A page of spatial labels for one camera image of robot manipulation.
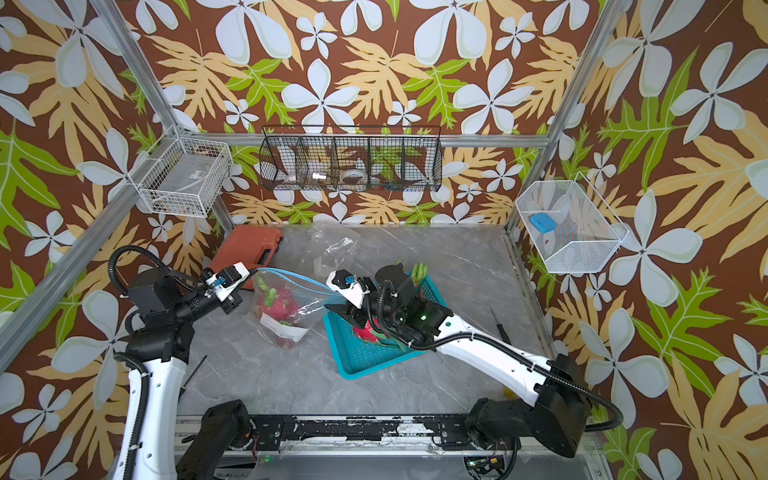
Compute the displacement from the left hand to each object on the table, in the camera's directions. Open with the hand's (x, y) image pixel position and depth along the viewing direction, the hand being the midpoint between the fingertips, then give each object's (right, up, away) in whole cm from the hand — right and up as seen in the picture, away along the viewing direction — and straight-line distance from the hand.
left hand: (250, 264), depth 68 cm
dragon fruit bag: (+3, -12, +12) cm, 17 cm away
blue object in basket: (+78, +12, +18) cm, 81 cm away
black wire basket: (+20, +35, +30) cm, 50 cm away
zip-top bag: (+13, -8, +5) cm, 16 cm away
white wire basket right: (+85, +10, +15) cm, 87 cm away
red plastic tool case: (-16, +6, +39) cm, 43 cm away
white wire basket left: (-27, +25, +18) cm, 41 cm away
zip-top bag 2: (+12, +5, +37) cm, 39 cm away
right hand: (+19, -7, +1) cm, 20 cm away
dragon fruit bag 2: (+27, -19, +16) cm, 37 cm away
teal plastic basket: (+23, -28, +20) cm, 41 cm away
